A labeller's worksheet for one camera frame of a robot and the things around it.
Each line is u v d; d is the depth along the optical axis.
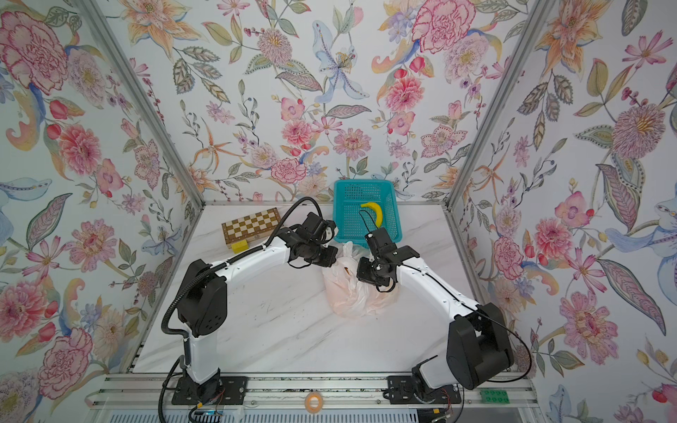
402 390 0.73
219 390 0.68
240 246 1.04
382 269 0.61
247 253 0.57
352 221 1.17
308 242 0.69
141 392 0.76
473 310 0.44
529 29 0.72
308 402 0.73
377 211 1.17
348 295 0.83
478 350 0.42
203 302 0.50
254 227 1.10
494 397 0.72
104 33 0.73
